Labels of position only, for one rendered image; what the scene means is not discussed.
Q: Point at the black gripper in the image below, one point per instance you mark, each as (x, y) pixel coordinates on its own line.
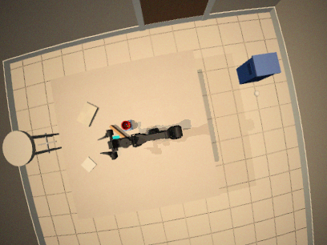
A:
(112, 154)

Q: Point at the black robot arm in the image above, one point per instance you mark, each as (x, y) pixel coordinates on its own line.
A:
(138, 139)

